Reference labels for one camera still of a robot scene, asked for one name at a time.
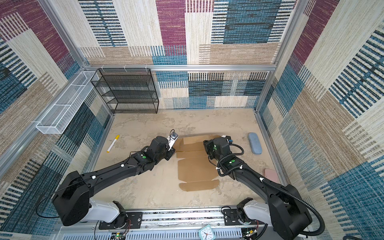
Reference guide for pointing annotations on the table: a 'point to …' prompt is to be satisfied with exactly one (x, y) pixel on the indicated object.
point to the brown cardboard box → (197, 171)
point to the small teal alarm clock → (206, 233)
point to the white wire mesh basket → (59, 116)
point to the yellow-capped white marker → (113, 143)
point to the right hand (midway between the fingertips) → (201, 142)
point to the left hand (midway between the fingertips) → (171, 141)
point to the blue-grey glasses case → (255, 143)
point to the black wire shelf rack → (127, 90)
